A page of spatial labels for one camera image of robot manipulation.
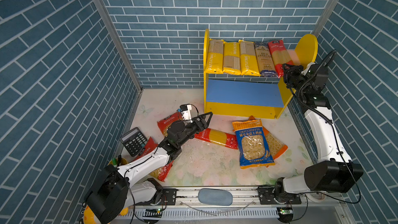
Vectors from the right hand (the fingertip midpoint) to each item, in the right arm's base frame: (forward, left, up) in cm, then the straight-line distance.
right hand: (280, 61), depth 70 cm
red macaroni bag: (-42, +55, -41) cm, 80 cm away
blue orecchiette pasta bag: (-25, +6, -40) cm, 48 cm away
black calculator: (-25, +76, -42) cm, 90 cm away
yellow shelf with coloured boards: (+6, +3, -31) cm, 32 cm away
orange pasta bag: (-22, -9, -44) cm, 50 cm away
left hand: (-20, +31, -19) cm, 41 cm away
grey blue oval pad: (-49, +25, -43) cm, 70 cm away
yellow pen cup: (-40, +76, -33) cm, 92 cm away
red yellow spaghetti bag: (-17, +27, -44) cm, 54 cm away
